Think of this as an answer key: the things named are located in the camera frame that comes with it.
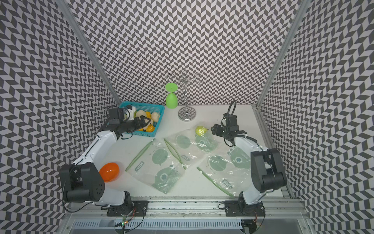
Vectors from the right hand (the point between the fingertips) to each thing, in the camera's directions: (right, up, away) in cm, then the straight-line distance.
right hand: (215, 131), depth 93 cm
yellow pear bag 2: (-43, +2, +3) cm, 43 cm away
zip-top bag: (-36, -20, -5) cm, 42 cm away
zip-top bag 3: (-16, -9, +3) cm, 19 cm away
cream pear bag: (-52, +12, +10) cm, 54 cm away
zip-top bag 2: (+9, -22, -6) cm, 24 cm away
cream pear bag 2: (-42, +10, +13) cm, 45 cm away
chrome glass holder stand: (-20, +12, +19) cm, 30 cm away
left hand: (-43, +6, -7) cm, 44 cm away
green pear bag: (-9, 0, +3) cm, 10 cm away
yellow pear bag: (-48, +11, +15) cm, 51 cm away
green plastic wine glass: (-28, +20, -2) cm, 34 cm away
